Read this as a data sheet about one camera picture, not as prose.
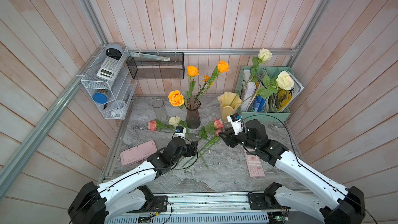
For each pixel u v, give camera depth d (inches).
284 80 25.9
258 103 37.5
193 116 36.5
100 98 30.0
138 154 34.7
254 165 33.0
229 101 37.3
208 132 38.6
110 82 29.4
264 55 31.2
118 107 33.0
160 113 37.5
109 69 30.5
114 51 31.6
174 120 39.7
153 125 38.7
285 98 39.6
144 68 41.8
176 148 23.3
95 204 15.4
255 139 22.5
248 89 35.6
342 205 15.4
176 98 27.5
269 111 41.7
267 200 25.7
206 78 33.0
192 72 32.0
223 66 30.0
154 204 28.3
